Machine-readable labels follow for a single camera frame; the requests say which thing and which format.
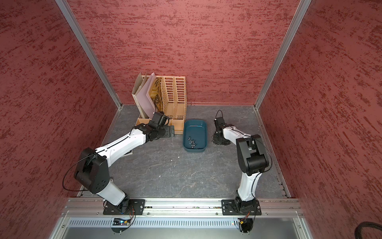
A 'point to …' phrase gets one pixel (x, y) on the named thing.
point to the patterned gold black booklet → (156, 93)
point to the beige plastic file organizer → (167, 95)
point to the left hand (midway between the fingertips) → (166, 133)
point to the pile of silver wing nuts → (192, 142)
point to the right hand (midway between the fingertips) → (220, 143)
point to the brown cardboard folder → (140, 82)
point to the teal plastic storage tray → (195, 136)
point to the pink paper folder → (143, 99)
